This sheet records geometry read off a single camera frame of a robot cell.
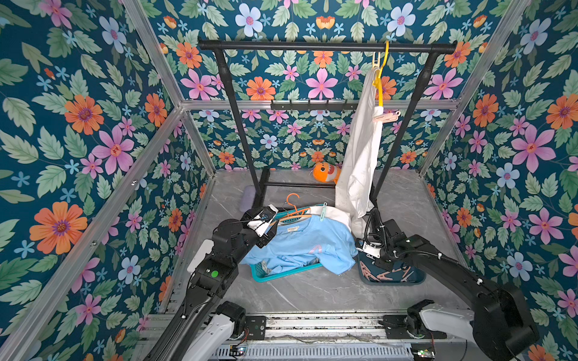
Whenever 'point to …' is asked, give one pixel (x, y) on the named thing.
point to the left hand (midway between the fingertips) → (270, 212)
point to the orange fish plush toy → (326, 172)
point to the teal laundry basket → (260, 273)
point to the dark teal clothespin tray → (372, 273)
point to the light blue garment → (317, 239)
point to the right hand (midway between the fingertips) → (381, 251)
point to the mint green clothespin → (323, 211)
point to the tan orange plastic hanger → (290, 217)
